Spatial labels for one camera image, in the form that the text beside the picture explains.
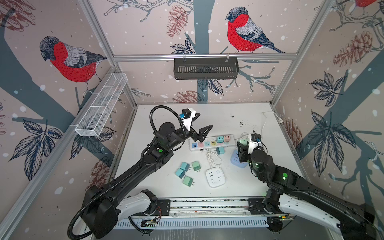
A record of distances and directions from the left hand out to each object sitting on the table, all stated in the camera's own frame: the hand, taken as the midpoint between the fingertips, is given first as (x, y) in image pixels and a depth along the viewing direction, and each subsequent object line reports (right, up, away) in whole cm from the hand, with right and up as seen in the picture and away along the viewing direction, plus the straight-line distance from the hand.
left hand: (205, 120), depth 64 cm
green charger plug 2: (-4, -28, +22) cm, 36 cm away
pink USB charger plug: (+15, -12, +29) cm, 35 cm away
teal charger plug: (+11, -13, +29) cm, 33 cm away
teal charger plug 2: (+11, -20, +29) cm, 37 cm away
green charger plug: (+19, -10, +7) cm, 23 cm away
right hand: (+17, -12, +9) cm, 23 cm away
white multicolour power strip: (+5, -16, +31) cm, 35 cm away
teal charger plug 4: (-13, -31, +19) cm, 39 cm away
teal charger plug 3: (-11, -28, +22) cm, 37 cm away
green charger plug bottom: (-9, -34, +17) cm, 39 cm away
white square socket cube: (+7, -32, +18) cm, 38 cm away
